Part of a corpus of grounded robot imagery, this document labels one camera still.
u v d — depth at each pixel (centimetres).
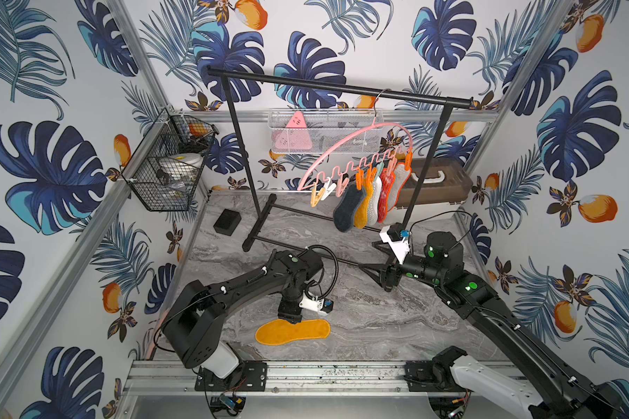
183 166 80
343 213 84
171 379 76
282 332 83
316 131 103
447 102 53
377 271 61
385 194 86
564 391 39
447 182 97
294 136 91
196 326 43
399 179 86
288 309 71
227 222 109
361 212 82
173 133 94
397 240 58
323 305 72
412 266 60
